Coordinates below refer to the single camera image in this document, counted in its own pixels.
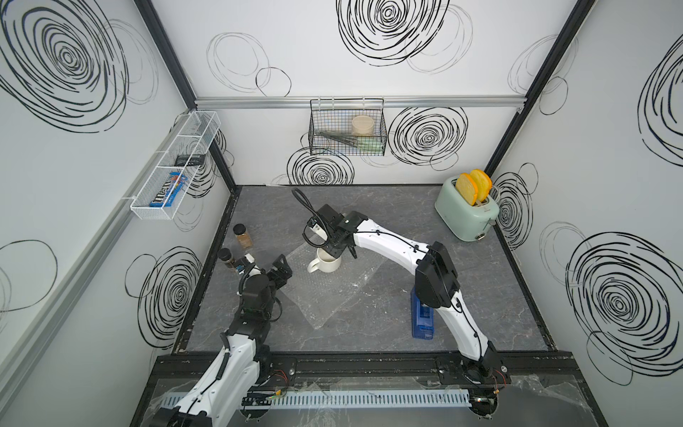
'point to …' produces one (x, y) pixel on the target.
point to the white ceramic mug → (325, 262)
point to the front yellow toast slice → (467, 189)
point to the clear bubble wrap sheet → (321, 294)
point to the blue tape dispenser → (422, 318)
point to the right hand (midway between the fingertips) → (337, 240)
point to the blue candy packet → (169, 190)
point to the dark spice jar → (225, 254)
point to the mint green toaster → (460, 217)
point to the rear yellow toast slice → (483, 182)
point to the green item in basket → (372, 143)
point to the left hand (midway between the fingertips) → (274, 261)
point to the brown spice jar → (241, 233)
